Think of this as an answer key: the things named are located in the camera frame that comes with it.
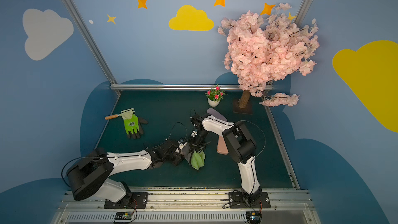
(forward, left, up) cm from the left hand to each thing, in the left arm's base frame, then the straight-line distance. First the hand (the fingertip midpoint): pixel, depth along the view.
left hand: (181, 152), depth 89 cm
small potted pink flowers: (+36, -20, +10) cm, 43 cm away
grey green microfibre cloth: (-6, -9, +7) cm, 13 cm away
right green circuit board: (-30, -38, -4) cm, 48 cm away
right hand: (0, -6, +3) cm, 6 cm away
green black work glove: (+19, +35, 0) cm, 40 cm away
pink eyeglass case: (+3, -24, 0) cm, 24 cm away
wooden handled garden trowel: (+27, +42, -1) cm, 50 cm away
